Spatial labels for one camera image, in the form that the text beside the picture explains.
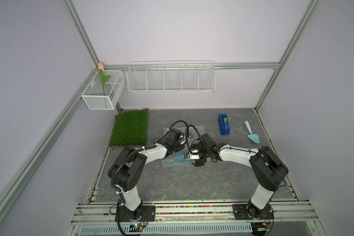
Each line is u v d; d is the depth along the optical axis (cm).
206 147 72
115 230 70
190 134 81
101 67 89
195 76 103
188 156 78
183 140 82
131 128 106
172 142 74
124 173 49
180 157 85
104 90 88
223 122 105
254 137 103
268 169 47
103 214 75
